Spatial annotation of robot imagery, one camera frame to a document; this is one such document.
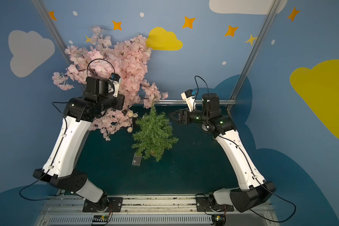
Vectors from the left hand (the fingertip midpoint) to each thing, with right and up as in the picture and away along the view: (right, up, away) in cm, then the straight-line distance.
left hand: (121, 94), depth 68 cm
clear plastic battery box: (+2, -39, +22) cm, 45 cm away
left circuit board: (-13, -65, +5) cm, 67 cm away
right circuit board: (+50, -66, +5) cm, 83 cm away
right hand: (+27, -9, -1) cm, 29 cm away
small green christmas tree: (+16, -20, +5) cm, 26 cm away
